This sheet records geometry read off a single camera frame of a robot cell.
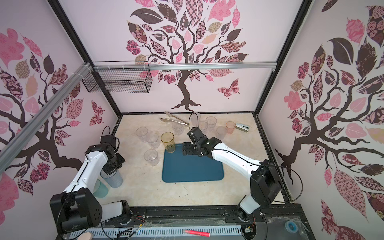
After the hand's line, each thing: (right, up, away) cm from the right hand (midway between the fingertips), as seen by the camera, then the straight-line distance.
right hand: (187, 148), depth 83 cm
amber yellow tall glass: (-12, +3, +6) cm, 14 cm away
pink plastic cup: (+30, +12, +23) cm, 40 cm away
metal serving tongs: (-13, +18, +32) cm, 39 cm away
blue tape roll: (+51, -37, -12) cm, 64 cm away
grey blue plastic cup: (-39, -16, -5) cm, 42 cm away
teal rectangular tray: (-7, -13, +8) cm, 17 cm away
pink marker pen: (+3, -38, -13) cm, 41 cm away
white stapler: (+40, +12, +26) cm, 49 cm away
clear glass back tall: (+4, +17, +28) cm, 33 cm away
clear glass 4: (+24, +9, +24) cm, 35 cm away
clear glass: (-24, -7, +13) cm, 28 cm away
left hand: (-38, -12, -2) cm, 40 cm away
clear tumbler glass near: (-34, +8, +21) cm, 41 cm away
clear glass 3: (+17, +16, +28) cm, 36 cm away
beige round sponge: (-45, -37, -17) cm, 61 cm away
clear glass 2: (-9, +11, +25) cm, 29 cm away
